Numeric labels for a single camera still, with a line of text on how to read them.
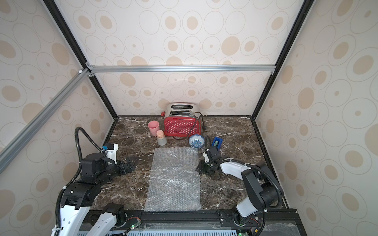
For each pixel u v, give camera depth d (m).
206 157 0.84
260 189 0.45
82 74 0.85
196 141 1.03
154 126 1.04
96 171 0.50
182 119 0.96
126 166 0.61
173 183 0.85
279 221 0.73
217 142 0.97
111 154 0.61
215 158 0.72
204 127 1.10
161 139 0.98
